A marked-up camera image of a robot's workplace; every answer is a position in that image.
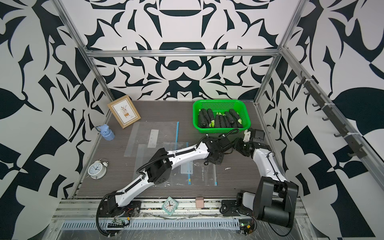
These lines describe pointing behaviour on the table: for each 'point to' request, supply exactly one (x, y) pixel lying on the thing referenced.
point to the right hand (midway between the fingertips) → (234, 142)
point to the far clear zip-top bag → (145, 132)
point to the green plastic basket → (220, 116)
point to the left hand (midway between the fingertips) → (217, 157)
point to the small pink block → (199, 202)
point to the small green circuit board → (119, 221)
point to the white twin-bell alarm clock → (97, 170)
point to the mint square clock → (170, 205)
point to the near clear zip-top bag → (145, 151)
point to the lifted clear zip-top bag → (199, 173)
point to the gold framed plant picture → (124, 111)
